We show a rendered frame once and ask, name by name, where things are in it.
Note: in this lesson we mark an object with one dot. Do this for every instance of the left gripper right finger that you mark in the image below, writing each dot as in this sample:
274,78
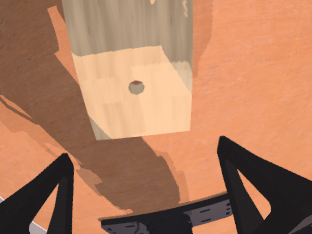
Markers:
289,194

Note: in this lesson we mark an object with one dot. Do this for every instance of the light wooden slat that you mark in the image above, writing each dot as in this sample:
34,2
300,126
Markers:
114,42

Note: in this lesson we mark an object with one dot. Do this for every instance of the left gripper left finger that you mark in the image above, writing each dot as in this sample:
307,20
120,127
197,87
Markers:
18,210

